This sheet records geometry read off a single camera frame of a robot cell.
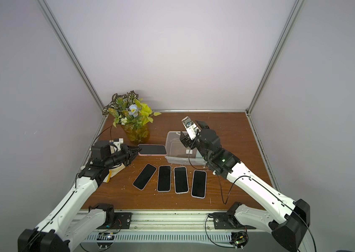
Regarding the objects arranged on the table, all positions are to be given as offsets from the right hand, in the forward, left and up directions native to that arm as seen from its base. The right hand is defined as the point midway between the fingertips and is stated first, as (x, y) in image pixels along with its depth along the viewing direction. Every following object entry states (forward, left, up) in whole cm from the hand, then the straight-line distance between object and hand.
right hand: (191, 123), depth 69 cm
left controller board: (-40, +40, -36) cm, 67 cm away
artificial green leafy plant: (+22, +39, -14) cm, 47 cm away
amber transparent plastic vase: (+16, +36, -30) cm, 49 cm away
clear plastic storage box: (+3, +8, -34) cm, 35 cm away
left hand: (-6, +23, -11) cm, 26 cm away
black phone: (-13, +15, -32) cm, 38 cm away
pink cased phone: (-6, +19, -14) cm, 25 cm away
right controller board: (-39, -22, -35) cm, 57 cm away
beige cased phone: (-16, +5, -32) cm, 36 cm away
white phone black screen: (-16, -5, -33) cm, 37 cm away
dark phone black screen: (-12, +26, -33) cm, 44 cm away
